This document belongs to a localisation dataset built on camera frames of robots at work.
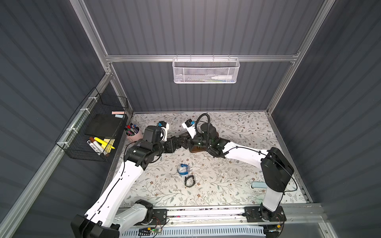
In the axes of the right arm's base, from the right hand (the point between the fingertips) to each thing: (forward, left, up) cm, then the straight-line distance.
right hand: (177, 140), depth 77 cm
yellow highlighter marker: (-5, +36, +5) cm, 36 cm away
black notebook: (+4, +36, +6) cm, 37 cm away
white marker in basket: (-7, +39, +7) cm, 40 cm away
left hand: (-3, 0, +2) cm, 4 cm away
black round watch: (-14, -6, -22) cm, 27 cm away
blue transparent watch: (-6, -2, -23) cm, 24 cm away
